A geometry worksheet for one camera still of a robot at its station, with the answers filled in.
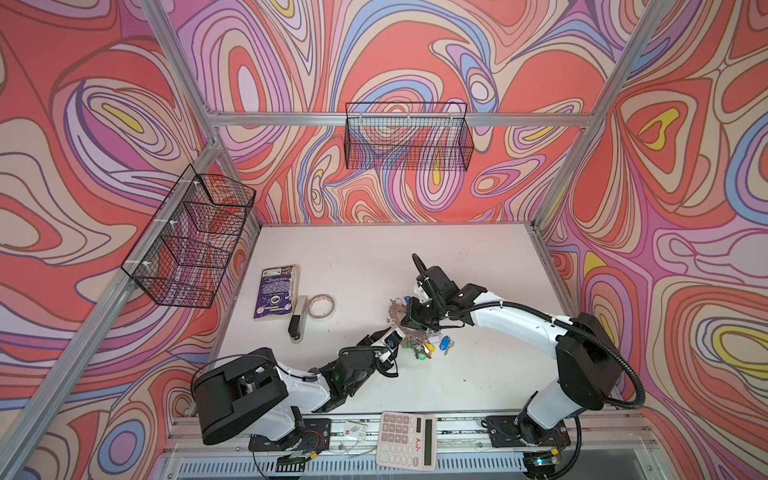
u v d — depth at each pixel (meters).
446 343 0.88
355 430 0.73
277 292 0.97
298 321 0.88
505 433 0.72
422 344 0.87
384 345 0.69
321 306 0.97
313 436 0.72
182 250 0.68
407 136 0.96
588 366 0.43
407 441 0.71
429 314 0.71
